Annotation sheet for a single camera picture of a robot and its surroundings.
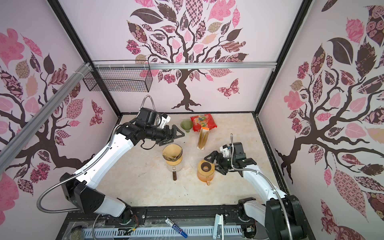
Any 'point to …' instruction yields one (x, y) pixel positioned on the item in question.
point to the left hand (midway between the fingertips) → (178, 139)
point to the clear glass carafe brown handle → (174, 169)
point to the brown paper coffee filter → (171, 150)
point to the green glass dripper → (187, 124)
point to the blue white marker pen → (168, 221)
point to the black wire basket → (121, 76)
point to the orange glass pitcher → (205, 166)
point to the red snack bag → (204, 120)
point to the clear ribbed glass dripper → (176, 158)
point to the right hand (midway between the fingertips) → (209, 161)
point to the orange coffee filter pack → (204, 134)
